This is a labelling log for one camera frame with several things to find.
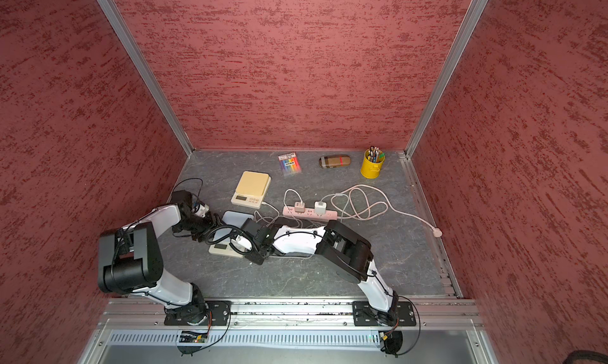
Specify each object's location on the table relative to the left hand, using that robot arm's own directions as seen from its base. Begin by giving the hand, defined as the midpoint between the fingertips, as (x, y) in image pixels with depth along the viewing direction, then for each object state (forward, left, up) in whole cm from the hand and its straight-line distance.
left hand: (221, 233), depth 90 cm
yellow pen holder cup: (+31, -62, +8) cm, 70 cm away
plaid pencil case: (+38, -43, +1) cm, 57 cm away
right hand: (-7, -14, -3) cm, 16 cm away
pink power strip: (+9, -34, +1) cm, 35 cm away
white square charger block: (+9, -39, +5) cm, 40 cm away
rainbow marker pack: (+37, -24, 0) cm, 45 cm away
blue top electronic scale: (-6, -2, -1) cm, 6 cm away
